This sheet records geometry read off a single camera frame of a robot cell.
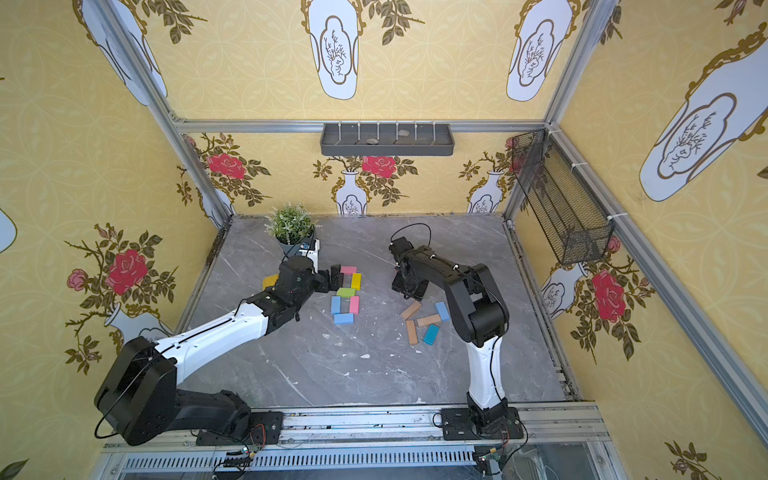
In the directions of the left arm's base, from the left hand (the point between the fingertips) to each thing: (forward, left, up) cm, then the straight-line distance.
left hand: (330, 264), depth 86 cm
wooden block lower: (-14, -24, -16) cm, 32 cm away
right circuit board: (-46, -40, -19) cm, 64 cm away
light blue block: (-5, 0, -15) cm, 16 cm away
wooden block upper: (-6, -24, -16) cm, 30 cm away
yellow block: (+4, -6, -15) cm, 17 cm away
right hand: (-1, -22, -17) cm, 27 cm away
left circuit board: (-44, +20, -18) cm, 51 cm away
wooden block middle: (-10, -29, -16) cm, 35 cm away
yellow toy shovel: (+6, +24, -17) cm, 30 cm away
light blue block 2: (-9, -3, -16) cm, 19 cm away
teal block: (-15, -29, -16) cm, 37 cm away
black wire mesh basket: (+8, -68, +11) cm, 70 cm away
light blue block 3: (-8, -34, -16) cm, 38 cm away
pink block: (-5, -6, -15) cm, 17 cm away
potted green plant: (+15, +14, 0) cm, 20 cm away
